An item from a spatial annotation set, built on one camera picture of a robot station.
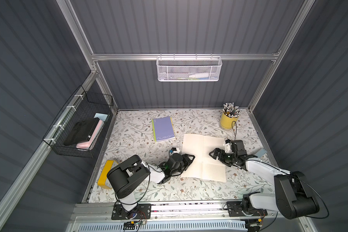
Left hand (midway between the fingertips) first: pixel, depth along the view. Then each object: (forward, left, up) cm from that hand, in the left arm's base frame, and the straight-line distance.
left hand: (197, 161), depth 84 cm
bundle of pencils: (+30, -24, +11) cm, 40 cm away
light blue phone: (+7, -42, -3) cm, 42 cm away
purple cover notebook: (+30, +22, -7) cm, 38 cm away
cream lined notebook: (-1, -5, -6) cm, 7 cm away
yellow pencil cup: (+27, -24, +3) cm, 36 cm away
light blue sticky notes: (+18, +54, +19) cm, 60 cm away
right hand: (+4, -12, -3) cm, 13 cm away
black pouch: (+4, +56, +25) cm, 62 cm away
